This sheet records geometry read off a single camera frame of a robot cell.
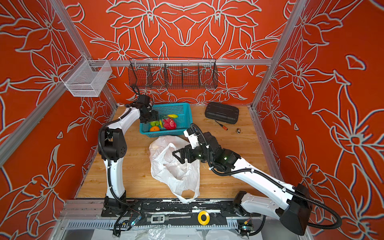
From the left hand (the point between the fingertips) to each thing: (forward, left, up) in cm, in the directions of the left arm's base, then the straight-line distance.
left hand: (152, 116), depth 100 cm
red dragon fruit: (-5, -12, -2) cm, 13 cm away
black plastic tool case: (+9, -49, -3) cm, 50 cm away
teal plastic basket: (+5, -21, -9) cm, 24 cm away
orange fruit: (-7, -2, -5) cm, 9 cm away
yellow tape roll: (-55, -38, -8) cm, 68 cm away
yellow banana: (+7, -12, -7) cm, 15 cm away
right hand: (-33, -22, +14) cm, 42 cm away
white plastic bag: (-41, -25, -1) cm, 47 cm away
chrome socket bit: (-4, -60, -8) cm, 61 cm away
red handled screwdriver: (0, -51, -10) cm, 52 cm away
